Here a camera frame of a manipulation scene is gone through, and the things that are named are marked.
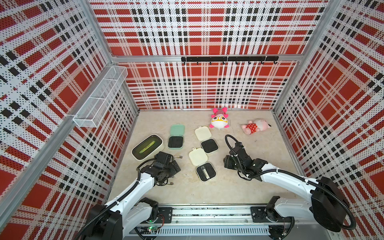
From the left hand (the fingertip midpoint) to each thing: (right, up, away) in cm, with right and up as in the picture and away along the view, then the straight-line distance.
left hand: (176, 170), depth 86 cm
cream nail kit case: (+20, +14, +13) cm, 27 cm away
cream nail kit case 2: (+13, +6, +8) cm, 16 cm away
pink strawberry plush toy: (+55, +26, +18) cm, 63 cm away
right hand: (+31, +6, -1) cm, 32 cm away
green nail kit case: (-3, +17, +17) cm, 24 cm away
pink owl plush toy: (+28, +31, +19) cm, 46 cm away
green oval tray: (-20, +13, +7) cm, 24 cm away
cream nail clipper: (+17, -1, +1) cm, 17 cm away
